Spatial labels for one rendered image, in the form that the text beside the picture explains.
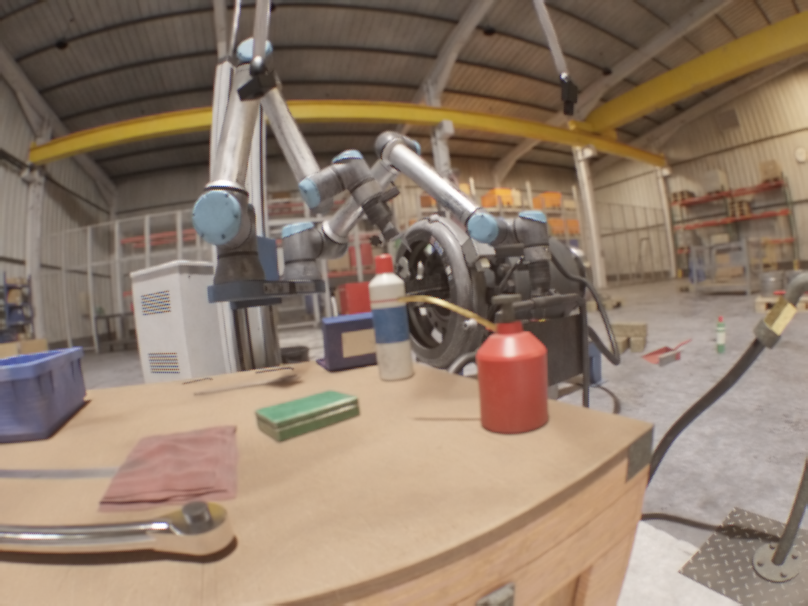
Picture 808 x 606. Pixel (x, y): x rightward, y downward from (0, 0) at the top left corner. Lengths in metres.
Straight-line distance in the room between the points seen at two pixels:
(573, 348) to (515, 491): 0.93
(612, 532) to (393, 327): 0.47
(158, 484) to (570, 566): 0.38
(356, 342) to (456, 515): 0.58
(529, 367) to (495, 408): 0.06
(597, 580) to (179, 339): 1.43
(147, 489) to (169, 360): 1.22
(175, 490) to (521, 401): 0.34
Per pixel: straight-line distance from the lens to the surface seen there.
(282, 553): 0.26
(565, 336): 1.16
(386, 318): 0.64
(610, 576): 0.49
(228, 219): 1.07
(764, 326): 0.76
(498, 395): 0.38
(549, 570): 0.35
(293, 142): 1.31
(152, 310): 1.61
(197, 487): 0.35
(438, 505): 0.29
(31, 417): 0.67
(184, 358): 1.49
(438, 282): 1.60
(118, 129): 10.81
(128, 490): 0.38
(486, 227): 1.13
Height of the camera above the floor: 0.63
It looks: 2 degrees down
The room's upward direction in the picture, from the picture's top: 6 degrees counter-clockwise
